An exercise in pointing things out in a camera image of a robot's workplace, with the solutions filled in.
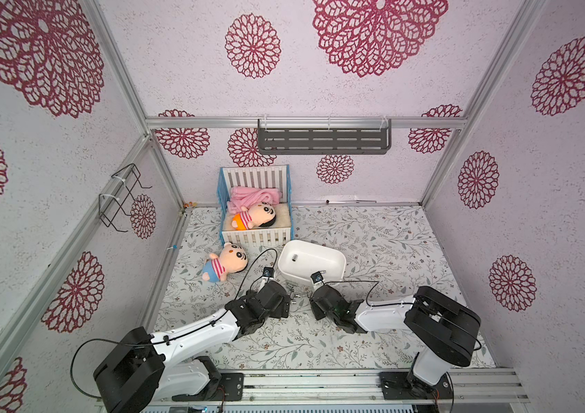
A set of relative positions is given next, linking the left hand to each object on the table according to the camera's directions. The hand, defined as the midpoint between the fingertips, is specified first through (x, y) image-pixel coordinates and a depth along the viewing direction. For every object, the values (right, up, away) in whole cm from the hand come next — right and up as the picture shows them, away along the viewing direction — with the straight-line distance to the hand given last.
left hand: (274, 298), depth 86 cm
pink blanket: (-13, +37, +24) cm, 46 cm away
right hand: (+17, -2, +8) cm, 18 cm away
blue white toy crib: (+1, +22, +15) cm, 27 cm away
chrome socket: (+7, +12, +17) cm, 22 cm away
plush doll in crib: (-7, +28, +15) cm, 33 cm away
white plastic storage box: (+14, +11, +18) cm, 25 cm away
